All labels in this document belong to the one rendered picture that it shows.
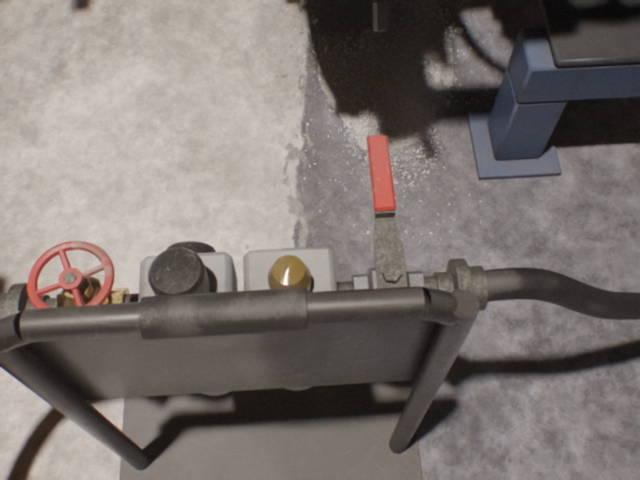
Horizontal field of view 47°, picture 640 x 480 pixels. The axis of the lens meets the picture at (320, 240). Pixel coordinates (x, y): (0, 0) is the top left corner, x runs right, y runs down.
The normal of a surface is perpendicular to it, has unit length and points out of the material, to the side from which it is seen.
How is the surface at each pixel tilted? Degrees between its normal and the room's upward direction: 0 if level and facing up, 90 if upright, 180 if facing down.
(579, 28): 0
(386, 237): 0
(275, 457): 0
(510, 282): 15
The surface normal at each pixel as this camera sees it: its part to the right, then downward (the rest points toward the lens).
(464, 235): 0.00, -0.45
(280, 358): 0.06, 0.89
